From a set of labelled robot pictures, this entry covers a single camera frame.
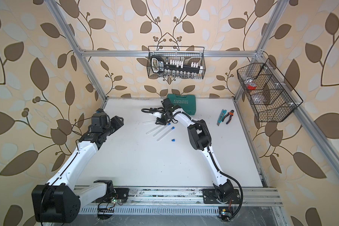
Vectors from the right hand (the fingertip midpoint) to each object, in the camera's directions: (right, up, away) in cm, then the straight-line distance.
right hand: (158, 119), depth 105 cm
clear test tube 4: (+5, -11, -6) cm, 13 cm away
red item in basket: (+57, +20, -23) cm, 64 cm away
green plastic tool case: (+21, +13, +7) cm, 26 cm away
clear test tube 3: (+2, -8, -3) cm, 9 cm away
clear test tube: (-8, -2, +1) cm, 8 cm away
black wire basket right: (+64, +14, -31) cm, 72 cm away
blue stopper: (+8, -3, -2) cm, 9 cm away
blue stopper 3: (+11, -14, -9) cm, 20 cm away
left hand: (-21, +2, -23) cm, 31 cm away
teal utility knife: (+49, +2, +3) cm, 49 cm away
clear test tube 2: (-3, -7, -3) cm, 9 cm away
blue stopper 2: (+11, -6, -3) cm, 13 cm away
